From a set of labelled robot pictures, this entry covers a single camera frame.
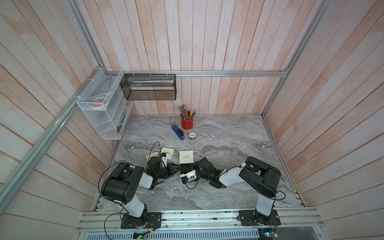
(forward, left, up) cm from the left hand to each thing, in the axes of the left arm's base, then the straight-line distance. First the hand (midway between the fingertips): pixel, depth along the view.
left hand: (180, 169), depth 90 cm
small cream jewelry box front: (+8, +21, 0) cm, 23 cm away
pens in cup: (+37, 0, +16) cm, 40 cm away
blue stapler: (+26, +2, +3) cm, 27 cm away
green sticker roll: (+25, -7, +1) cm, 26 cm away
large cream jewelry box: (+7, -3, +2) cm, 8 cm away
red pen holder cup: (+33, -4, +4) cm, 33 cm away
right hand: (+3, -4, +1) cm, 5 cm away
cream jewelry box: (+11, +8, +2) cm, 13 cm away
